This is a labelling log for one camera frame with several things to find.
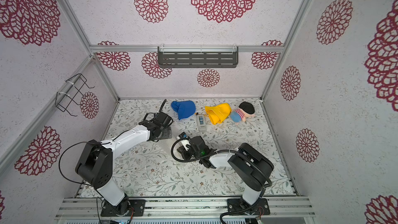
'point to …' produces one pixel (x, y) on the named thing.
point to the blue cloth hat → (185, 108)
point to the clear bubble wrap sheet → (166, 134)
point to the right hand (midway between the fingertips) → (177, 148)
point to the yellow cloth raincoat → (219, 113)
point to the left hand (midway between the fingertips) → (161, 134)
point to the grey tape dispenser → (201, 123)
